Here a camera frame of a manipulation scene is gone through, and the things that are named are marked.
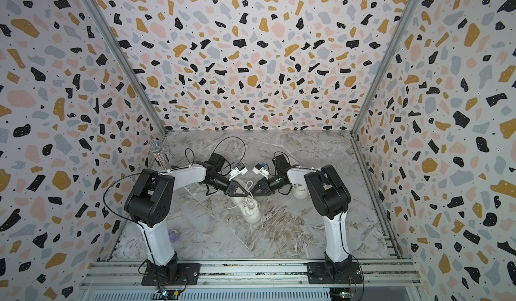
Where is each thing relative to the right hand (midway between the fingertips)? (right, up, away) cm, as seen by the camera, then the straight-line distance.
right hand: (253, 195), depth 89 cm
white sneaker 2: (+21, +1, +2) cm, 21 cm away
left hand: (-2, +1, -2) cm, 3 cm away
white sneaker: (-2, -4, -4) cm, 6 cm away
